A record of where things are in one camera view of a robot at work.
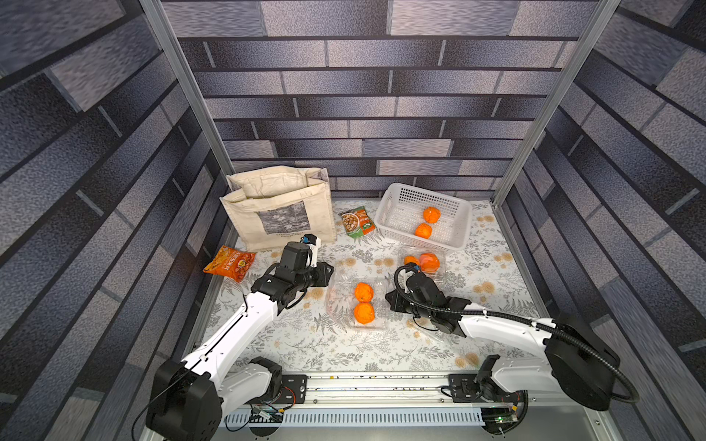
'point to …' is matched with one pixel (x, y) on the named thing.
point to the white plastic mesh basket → (401, 209)
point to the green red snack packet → (357, 221)
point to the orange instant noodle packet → (230, 263)
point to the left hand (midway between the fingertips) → (332, 267)
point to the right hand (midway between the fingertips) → (383, 294)
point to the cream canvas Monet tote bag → (279, 206)
